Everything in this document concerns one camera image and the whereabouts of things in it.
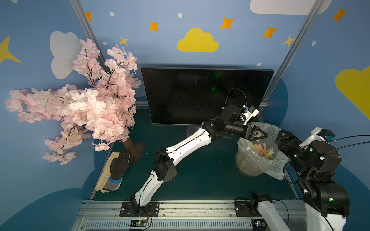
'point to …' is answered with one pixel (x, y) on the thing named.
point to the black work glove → (118, 168)
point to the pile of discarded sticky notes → (263, 151)
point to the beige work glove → (106, 174)
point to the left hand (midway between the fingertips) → (264, 132)
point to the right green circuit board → (258, 224)
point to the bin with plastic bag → (252, 164)
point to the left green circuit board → (138, 223)
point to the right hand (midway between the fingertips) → (289, 134)
